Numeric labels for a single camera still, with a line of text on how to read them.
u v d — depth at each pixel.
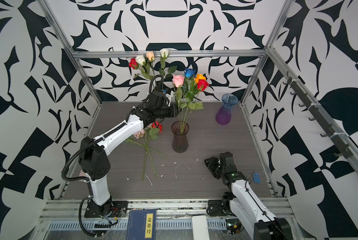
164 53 0.85
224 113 1.01
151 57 0.85
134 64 0.89
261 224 0.44
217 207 0.74
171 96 0.76
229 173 0.65
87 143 0.48
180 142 0.94
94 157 0.48
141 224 0.70
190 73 0.74
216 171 0.73
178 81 0.71
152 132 0.99
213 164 0.77
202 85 0.70
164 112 0.71
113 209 0.72
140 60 0.83
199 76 0.73
